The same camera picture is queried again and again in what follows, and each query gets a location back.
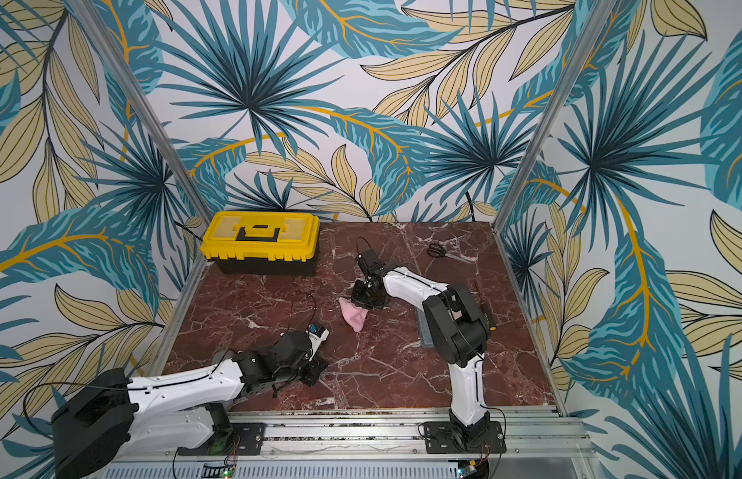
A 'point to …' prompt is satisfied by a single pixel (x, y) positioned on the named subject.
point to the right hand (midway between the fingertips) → (355, 302)
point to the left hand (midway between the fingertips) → (324, 368)
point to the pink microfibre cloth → (354, 313)
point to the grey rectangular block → (426, 334)
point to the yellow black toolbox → (262, 242)
